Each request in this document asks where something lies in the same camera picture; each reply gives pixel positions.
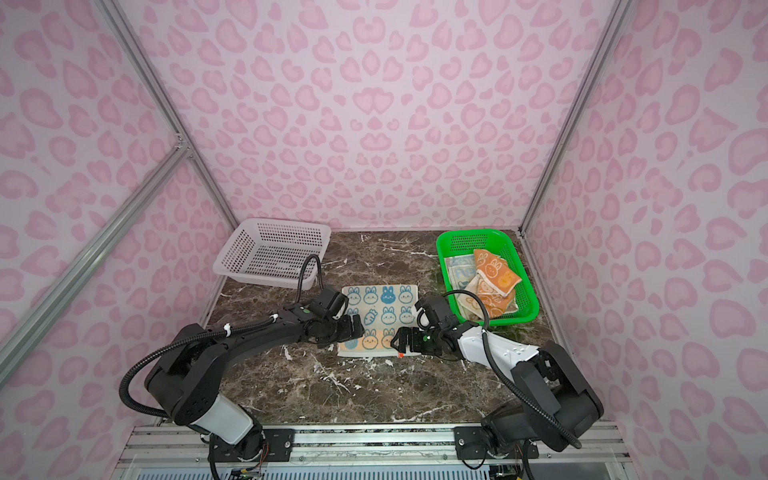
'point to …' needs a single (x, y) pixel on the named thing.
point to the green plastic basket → (504, 243)
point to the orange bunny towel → (494, 283)
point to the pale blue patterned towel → (460, 269)
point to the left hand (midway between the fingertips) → (356, 329)
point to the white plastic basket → (274, 252)
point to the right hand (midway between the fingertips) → (404, 343)
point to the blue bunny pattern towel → (384, 309)
